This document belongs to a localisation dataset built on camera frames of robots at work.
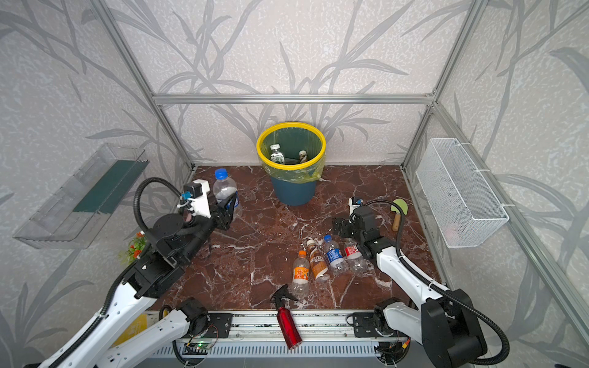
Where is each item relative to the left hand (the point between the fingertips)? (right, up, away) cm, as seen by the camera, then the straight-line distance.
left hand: (234, 189), depth 63 cm
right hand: (+35, -10, +24) cm, 43 cm away
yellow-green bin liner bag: (+14, +21, +34) cm, 42 cm away
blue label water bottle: (+31, -25, +20) cm, 45 cm away
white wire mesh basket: (+63, -5, -2) cm, 63 cm away
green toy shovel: (+59, -13, +35) cm, 70 cm away
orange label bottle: (+18, -34, +17) cm, 42 cm away
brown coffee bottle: (+18, +14, +38) cm, 45 cm away
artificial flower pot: (-35, -19, +10) cm, 41 cm away
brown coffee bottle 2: (+25, -28, +19) cm, 42 cm away
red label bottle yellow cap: (+39, -29, +25) cm, 54 cm away
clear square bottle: (+7, +13, +33) cm, 36 cm away
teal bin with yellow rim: (+12, -3, +44) cm, 46 cm away
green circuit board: (-15, -51, +8) cm, 53 cm away
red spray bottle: (+16, -46, +6) cm, 49 cm away
